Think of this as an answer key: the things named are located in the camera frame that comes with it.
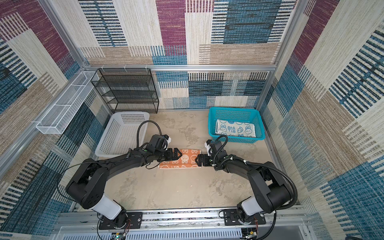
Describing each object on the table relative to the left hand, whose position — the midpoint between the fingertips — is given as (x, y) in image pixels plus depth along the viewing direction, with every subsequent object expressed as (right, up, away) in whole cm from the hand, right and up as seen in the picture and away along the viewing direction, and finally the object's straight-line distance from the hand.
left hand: (177, 153), depth 89 cm
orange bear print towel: (+6, -5, +3) cm, 8 cm away
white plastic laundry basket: (-40, +13, +19) cm, 46 cm away
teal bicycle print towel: (+38, +15, +16) cm, 44 cm away
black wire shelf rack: (-38, +42, +20) cm, 60 cm away
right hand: (+15, -5, +2) cm, 16 cm away
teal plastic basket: (+51, +23, +16) cm, 58 cm away
